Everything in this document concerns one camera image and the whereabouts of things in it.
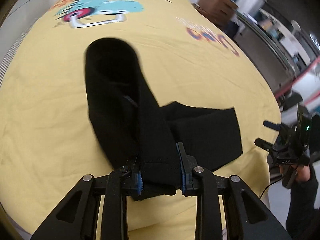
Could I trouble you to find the yellow printed bed sheet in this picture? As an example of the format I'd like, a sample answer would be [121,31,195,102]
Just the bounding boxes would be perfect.
[1,0,280,239]

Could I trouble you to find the white wardrobe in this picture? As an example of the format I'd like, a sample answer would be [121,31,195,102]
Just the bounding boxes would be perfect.
[1,0,57,59]

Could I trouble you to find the black pants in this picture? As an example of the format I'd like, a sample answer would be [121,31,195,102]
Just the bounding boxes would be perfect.
[85,38,242,201]

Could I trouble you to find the right hand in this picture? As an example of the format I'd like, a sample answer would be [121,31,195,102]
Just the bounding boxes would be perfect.
[279,164,311,183]

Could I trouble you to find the black sleeve forearm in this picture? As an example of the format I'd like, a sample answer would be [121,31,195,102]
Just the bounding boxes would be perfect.
[286,165,319,239]

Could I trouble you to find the cluttered white shelf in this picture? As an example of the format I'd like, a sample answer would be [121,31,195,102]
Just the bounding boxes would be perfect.
[211,0,319,98]

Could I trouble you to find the black cable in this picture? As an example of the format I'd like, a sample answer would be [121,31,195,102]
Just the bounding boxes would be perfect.
[259,175,286,201]

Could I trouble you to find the brown cardboard box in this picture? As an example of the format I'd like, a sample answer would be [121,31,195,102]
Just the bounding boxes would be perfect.
[193,0,238,29]

